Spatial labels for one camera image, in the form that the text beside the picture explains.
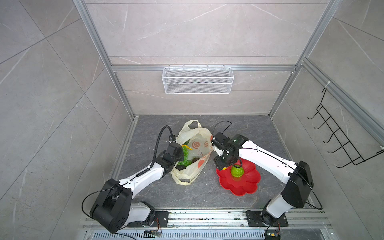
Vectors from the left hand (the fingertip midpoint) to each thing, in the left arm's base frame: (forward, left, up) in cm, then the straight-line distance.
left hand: (178, 147), depth 88 cm
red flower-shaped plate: (-20, -40, -11) cm, 46 cm away
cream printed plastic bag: (+9, -14, -8) cm, 19 cm away
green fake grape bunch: (-6, -4, -8) cm, 11 cm away
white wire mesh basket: (+42, -13, +18) cm, 48 cm away
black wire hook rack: (-22, -73, +24) cm, 80 cm away
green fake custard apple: (-15, -33, -5) cm, 37 cm away
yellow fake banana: (+6, -5, -10) cm, 13 cm away
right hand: (-12, -24, +1) cm, 27 cm away
